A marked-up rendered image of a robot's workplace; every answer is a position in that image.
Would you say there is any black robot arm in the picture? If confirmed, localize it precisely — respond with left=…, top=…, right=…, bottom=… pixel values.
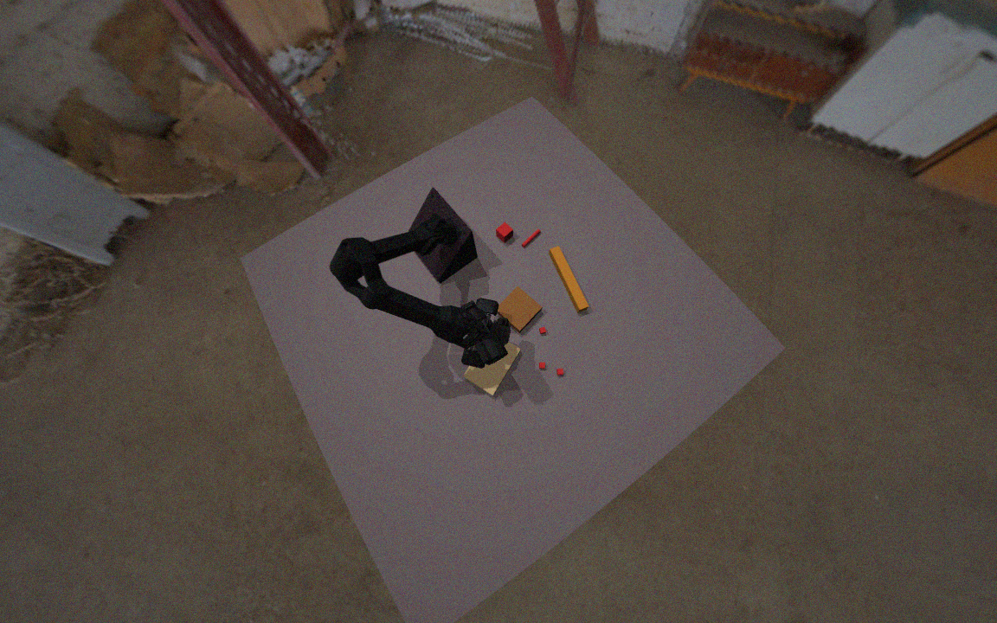
left=330, top=213, right=511, bottom=365

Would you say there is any red flat bar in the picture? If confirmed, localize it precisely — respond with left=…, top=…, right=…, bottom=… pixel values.
left=522, top=229, right=541, bottom=247

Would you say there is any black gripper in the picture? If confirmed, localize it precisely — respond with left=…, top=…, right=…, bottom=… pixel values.
left=461, top=298, right=499, bottom=369

